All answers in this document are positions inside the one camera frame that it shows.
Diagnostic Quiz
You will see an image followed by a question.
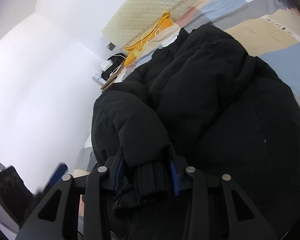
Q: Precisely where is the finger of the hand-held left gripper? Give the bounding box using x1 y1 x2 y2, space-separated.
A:
36 164 68 194

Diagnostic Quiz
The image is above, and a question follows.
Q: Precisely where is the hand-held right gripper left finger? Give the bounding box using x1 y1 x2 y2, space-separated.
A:
15 152 127 240

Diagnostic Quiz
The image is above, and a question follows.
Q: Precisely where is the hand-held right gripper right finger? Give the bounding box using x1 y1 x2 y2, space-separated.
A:
169 150 278 240

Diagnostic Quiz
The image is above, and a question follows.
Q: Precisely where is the black puffer jacket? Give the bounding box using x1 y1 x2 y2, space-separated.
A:
91 24 300 240

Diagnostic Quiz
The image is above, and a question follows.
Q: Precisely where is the wooden nightstand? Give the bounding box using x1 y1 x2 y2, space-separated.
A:
101 65 127 91

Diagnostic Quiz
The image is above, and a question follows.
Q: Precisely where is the black bag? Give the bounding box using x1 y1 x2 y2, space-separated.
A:
101 53 127 80

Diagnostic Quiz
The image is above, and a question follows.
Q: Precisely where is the yellow pillow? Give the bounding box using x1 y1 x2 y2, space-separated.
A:
124 11 174 67

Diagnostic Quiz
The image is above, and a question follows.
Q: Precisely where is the plaid patchwork quilt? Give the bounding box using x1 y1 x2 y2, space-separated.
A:
75 0 300 180

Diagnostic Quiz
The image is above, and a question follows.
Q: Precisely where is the cream quilted headboard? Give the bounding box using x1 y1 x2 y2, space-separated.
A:
102 0 230 52

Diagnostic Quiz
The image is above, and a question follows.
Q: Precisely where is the white charging cable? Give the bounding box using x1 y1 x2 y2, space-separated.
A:
106 25 163 55

